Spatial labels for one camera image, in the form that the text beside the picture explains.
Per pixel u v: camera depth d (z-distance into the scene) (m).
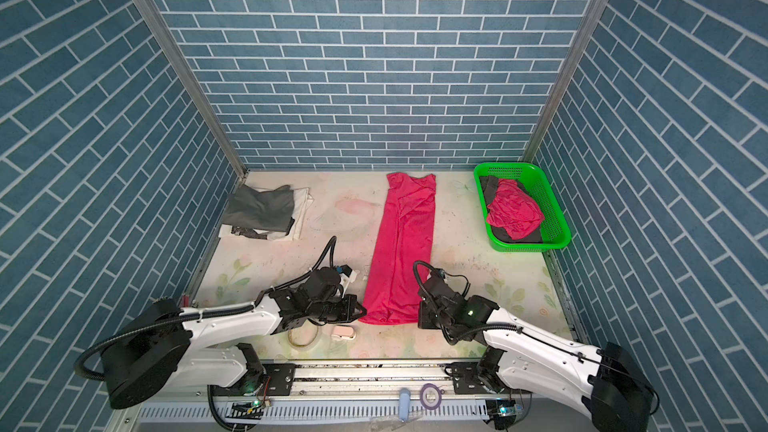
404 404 0.68
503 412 0.70
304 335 0.80
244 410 0.72
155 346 0.47
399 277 0.91
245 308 0.54
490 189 1.05
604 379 0.43
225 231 0.99
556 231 0.96
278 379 0.74
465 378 0.74
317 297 0.67
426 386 0.73
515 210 0.99
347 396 0.73
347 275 0.79
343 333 0.79
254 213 1.01
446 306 0.61
